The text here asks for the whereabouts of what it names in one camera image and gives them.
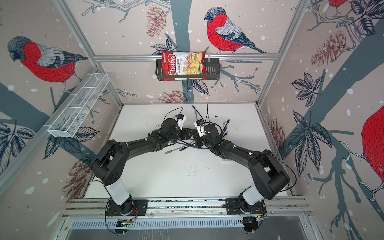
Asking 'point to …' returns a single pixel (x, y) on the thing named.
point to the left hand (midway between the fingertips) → (193, 131)
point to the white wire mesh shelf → (66, 122)
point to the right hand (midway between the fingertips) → (191, 138)
